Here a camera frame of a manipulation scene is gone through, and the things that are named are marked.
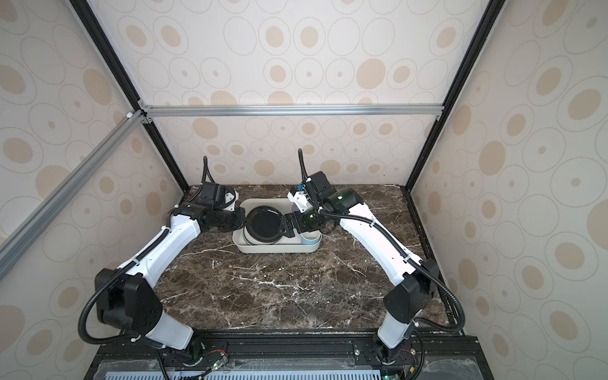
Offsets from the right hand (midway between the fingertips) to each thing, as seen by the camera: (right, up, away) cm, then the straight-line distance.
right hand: (292, 228), depth 74 cm
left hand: (-14, +3, +8) cm, 16 cm away
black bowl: (-11, 0, +11) cm, 16 cm away
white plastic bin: (-1, -9, +21) cm, 23 cm away
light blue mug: (+6, -5, +16) cm, 18 cm away
